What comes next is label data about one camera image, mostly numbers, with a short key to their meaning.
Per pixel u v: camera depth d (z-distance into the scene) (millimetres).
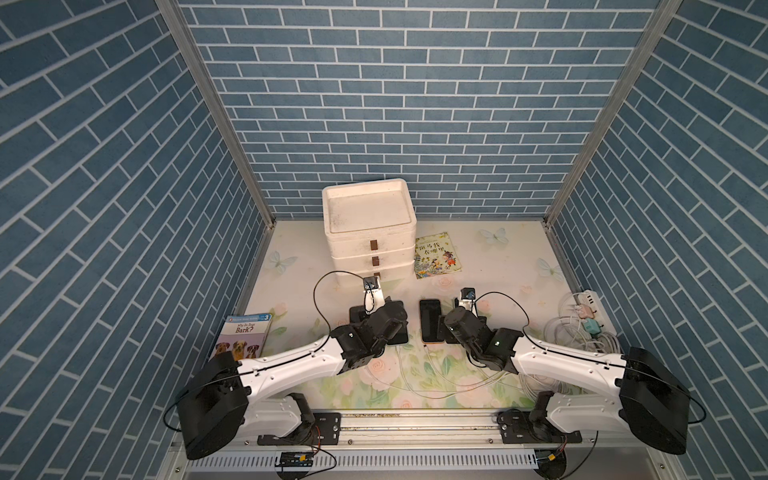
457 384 808
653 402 417
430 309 1010
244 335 889
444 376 824
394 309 605
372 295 691
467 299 737
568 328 912
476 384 807
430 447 724
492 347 616
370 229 860
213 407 402
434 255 1092
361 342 599
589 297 968
